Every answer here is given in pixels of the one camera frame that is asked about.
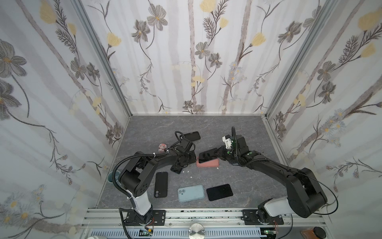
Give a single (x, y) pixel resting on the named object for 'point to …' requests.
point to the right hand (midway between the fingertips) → (210, 149)
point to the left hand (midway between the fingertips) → (194, 156)
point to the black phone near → (219, 192)
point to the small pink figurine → (162, 147)
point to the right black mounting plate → (250, 218)
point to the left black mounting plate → (158, 218)
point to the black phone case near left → (161, 184)
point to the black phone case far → (192, 136)
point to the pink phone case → (214, 163)
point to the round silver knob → (196, 231)
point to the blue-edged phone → (176, 169)
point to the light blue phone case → (191, 192)
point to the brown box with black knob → (316, 233)
